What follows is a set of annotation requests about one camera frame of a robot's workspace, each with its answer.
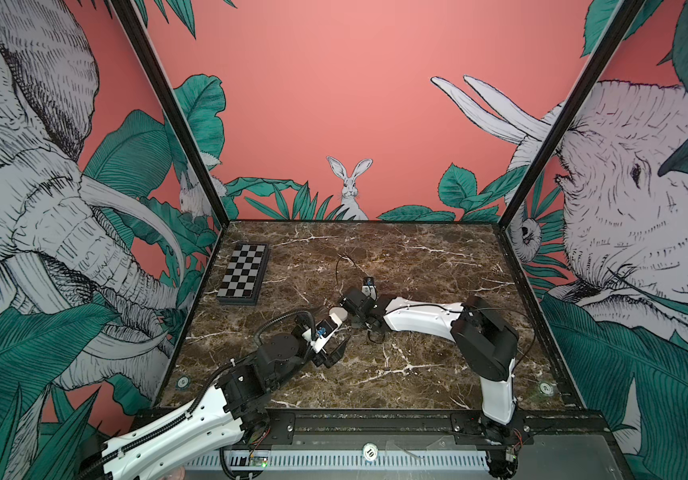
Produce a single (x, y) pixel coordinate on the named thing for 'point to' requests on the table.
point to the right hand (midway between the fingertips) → (357, 313)
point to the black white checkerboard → (243, 275)
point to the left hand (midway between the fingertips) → (335, 318)
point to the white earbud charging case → (340, 312)
